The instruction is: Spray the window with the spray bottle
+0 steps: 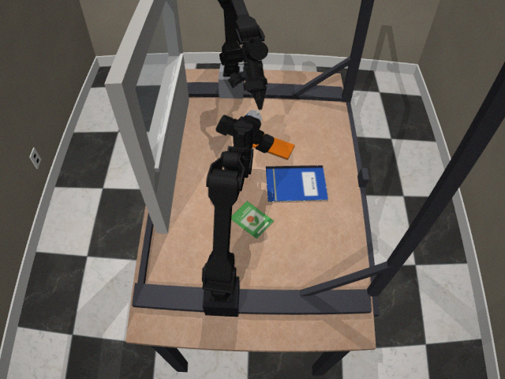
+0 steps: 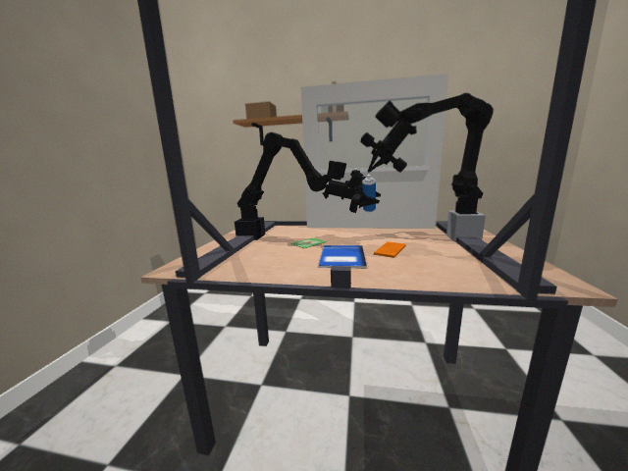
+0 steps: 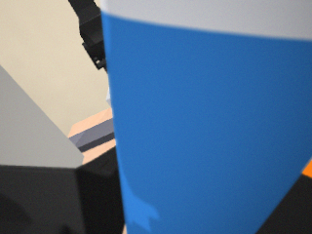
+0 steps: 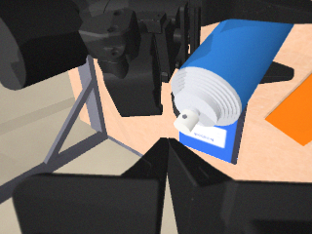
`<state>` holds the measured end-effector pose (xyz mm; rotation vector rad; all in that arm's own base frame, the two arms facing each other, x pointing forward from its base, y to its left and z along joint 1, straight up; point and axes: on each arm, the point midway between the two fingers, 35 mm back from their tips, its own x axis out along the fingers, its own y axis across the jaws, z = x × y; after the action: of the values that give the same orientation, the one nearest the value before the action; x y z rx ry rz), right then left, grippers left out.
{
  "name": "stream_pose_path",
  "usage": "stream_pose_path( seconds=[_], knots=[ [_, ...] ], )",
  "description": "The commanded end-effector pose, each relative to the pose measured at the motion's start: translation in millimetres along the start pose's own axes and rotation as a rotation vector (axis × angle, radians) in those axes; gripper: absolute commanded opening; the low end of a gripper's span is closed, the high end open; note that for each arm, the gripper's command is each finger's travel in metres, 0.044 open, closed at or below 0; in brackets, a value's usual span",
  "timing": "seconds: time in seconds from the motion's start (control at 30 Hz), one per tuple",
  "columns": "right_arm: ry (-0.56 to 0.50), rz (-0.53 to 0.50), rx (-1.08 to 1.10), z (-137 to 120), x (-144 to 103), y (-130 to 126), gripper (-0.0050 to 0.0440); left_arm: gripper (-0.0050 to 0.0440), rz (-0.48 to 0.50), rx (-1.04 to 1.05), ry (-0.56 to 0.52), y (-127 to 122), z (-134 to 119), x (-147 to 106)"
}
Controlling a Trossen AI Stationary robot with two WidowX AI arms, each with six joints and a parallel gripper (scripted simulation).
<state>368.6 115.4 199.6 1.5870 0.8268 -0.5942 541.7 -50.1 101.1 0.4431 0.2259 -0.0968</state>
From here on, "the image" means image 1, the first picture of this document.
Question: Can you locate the blue notebook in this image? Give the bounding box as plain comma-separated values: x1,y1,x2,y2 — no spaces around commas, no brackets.
266,165,328,202

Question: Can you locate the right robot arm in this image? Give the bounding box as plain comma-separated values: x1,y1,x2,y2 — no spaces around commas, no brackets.
218,0,268,88

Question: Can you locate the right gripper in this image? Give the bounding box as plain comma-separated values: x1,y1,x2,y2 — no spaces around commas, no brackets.
244,60,267,110

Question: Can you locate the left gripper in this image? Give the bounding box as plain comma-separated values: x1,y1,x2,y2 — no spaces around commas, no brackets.
216,115,274,153

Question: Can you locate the grey wall panel with window opening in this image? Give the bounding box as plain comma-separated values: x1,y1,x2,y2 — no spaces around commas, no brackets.
105,0,189,234

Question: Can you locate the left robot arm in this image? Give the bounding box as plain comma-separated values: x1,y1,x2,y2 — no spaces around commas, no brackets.
202,115,261,302

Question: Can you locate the black square post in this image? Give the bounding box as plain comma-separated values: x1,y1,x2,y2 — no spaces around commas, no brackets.
357,168,369,188

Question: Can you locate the clear window pane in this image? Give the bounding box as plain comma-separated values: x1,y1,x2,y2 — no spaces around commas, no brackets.
136,0,179,161

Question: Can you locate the orange rectangular block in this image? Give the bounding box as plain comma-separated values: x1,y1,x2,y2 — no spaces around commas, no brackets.
268,138,294,159

